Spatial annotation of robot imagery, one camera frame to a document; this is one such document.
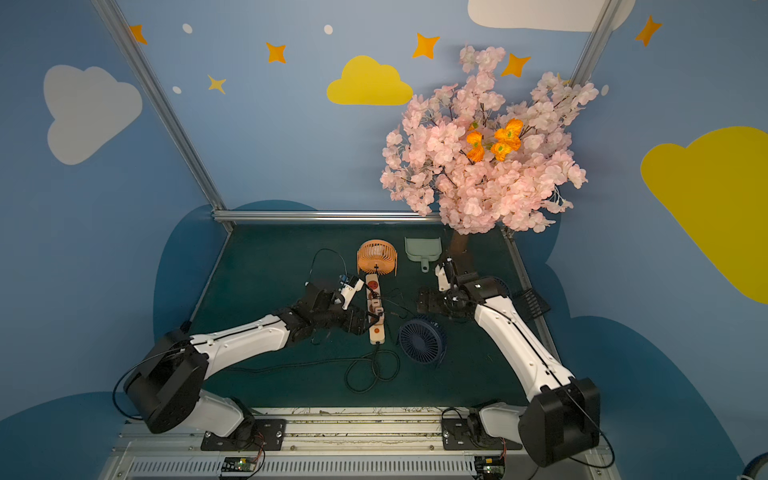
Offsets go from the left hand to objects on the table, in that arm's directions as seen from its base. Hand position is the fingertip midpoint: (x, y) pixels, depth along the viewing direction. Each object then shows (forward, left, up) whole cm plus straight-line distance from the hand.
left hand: (370, 309), depth 84 cm
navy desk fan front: (-7, -15, -3) cm, 17 cm away
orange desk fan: (+24, -1, -5) cm, 24 cm away
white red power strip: (+1, -1, -4) cm, 4 cm away
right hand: (+1, -18, +3) cm, 18 cm away
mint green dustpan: (+32, -18, -10) cm, 38 cm away
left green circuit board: (-36, +30, -13) cm, 49 cm away
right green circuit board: (-35, -31, -13) cm, 49 cm away
